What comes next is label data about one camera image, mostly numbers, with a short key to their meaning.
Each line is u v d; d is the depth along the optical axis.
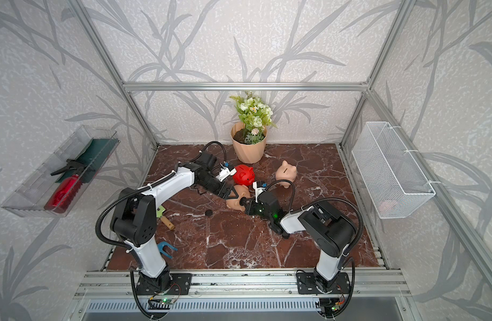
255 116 0.94
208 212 0.93
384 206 0.71
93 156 0.71
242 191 0.89
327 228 0.48
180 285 0.73
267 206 0.69
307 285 0.73
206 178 0.74
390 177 0.62
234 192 0.83
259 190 0.83
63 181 0.62
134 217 0.48
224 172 0.83
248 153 1.02
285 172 0.96
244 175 0.95
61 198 0.57
